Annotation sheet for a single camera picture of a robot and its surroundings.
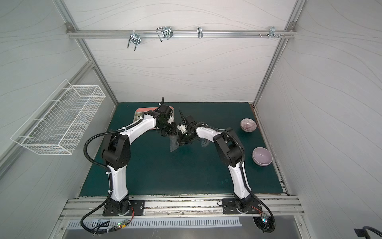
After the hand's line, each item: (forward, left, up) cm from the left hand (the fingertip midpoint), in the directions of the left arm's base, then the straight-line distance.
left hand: (178, 134), depth 92 cm
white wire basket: (-11, +53, +23) cm, 59 cm away
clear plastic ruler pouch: (-5, +3, -2) cm, 6 cm away
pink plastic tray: (+24, +34, -8) cm, 42 cm away
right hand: (-3, +2, -6) cm, 7 cm away
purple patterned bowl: (+13, -48, -6) cm, 50 cm away
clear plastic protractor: (-1, -17, -9) cm, 19 cm away
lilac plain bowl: (-11, -52, -7) cm, 54 cm away
